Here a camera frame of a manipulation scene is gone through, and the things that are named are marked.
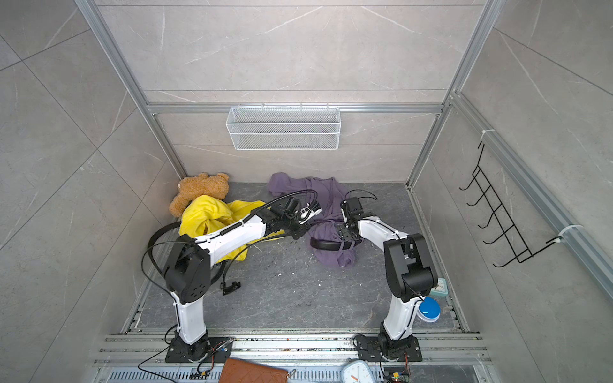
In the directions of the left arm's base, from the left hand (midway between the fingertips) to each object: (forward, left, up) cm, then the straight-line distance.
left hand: (310, 220), depth 89 cm
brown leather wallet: (-46, +21, -11) cm, 52 cm away
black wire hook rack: (-21, -53, +18) cm, 59 cm away
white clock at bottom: (-47, -12, -11) cm, 50 cm away
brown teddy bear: (+22, +53, -3) cm, 58 cm away
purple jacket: (-12, -11, -9) cm, 19 cm away
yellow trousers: (+3, +40, +1) cm, 40 cm away
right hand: (+2, -20, -9) cm, 22 cm away
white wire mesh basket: (+37, +10, +17) cm, 42 cm away
